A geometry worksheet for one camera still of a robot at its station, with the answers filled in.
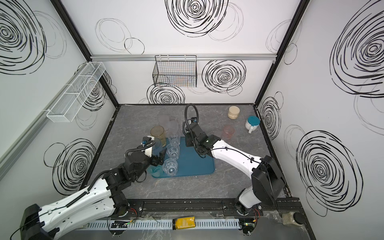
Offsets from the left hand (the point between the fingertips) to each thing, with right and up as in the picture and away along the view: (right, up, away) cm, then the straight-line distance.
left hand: (160, 147), depth 76 cm
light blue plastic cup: (0, 0, -9) cm, 9 cm away
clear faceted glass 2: (+4, -5, +14) cm, 15 cm away
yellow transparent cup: (-4, +7, +13) cm, 16 cm away
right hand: (+13, +5, +7) cm, 16 cm away
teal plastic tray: (+9, -11, +14) cm, 20 cm away
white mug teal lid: (+57, +11, +26) cm, 64 cm away
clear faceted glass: (+3, -14, +11) cm, 18 cm away
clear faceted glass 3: (+4, +4, +21) cm, 22 cm away
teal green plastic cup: (-1, -12, -2) cm, 12 cm away
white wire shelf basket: (-46, +21, -2) cm, 50 cm away
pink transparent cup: (+40, +6, +22) cm, 46 cm away
